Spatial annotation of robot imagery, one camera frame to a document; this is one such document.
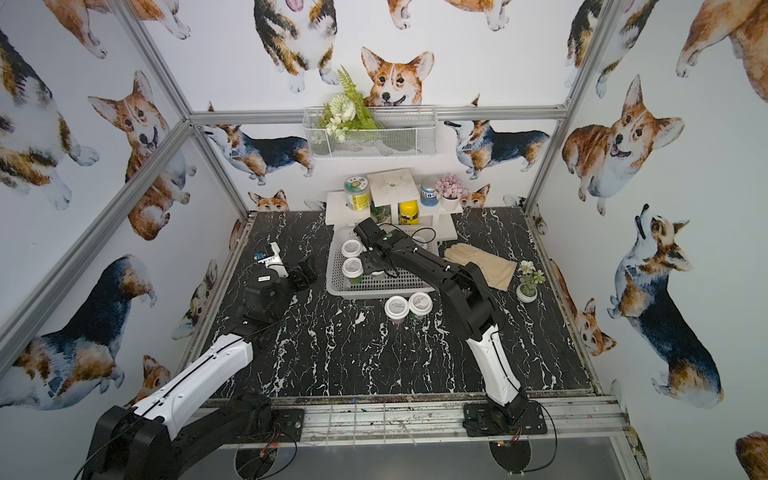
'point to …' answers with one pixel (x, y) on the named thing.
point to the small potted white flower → (527, 290)
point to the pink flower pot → (449, 190)
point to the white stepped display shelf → (389, 188)
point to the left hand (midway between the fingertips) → (300, 252)
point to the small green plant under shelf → (382, 214)
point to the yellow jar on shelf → (408, 213)
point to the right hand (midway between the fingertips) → (382, 252)
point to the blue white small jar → (429, 192)
